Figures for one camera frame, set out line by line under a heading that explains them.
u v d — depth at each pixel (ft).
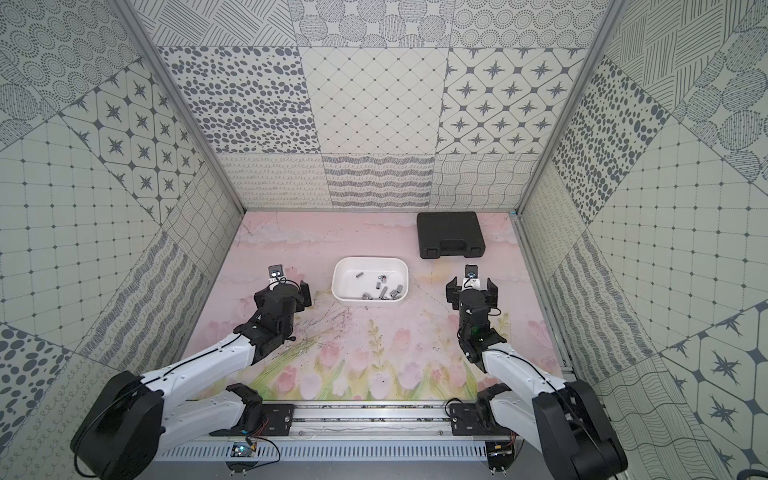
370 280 3.29
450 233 3.65
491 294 2.65
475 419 2.41
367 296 3.11
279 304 2.10
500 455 2.39
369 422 2.50
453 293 2.60
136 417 1.31
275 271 2.44
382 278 3.27
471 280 2.36
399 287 3.21
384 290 3.22
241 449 2.35
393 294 3.14
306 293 2.68
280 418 2.41
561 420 1.34
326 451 2.30
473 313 2.09
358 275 3.33
